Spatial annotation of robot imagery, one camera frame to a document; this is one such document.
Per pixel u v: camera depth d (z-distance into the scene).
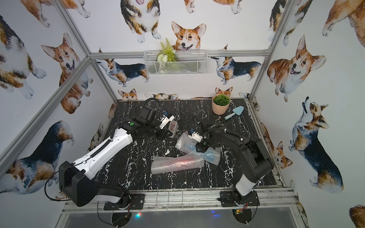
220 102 1.04
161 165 0.81
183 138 0.93
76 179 0.39
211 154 0.82
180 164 0.81
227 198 0.73
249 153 0.46
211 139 0.66
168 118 0.69
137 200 0.74
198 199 0.76
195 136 0.81
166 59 0.82
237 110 1.14
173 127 0.98
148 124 0.65
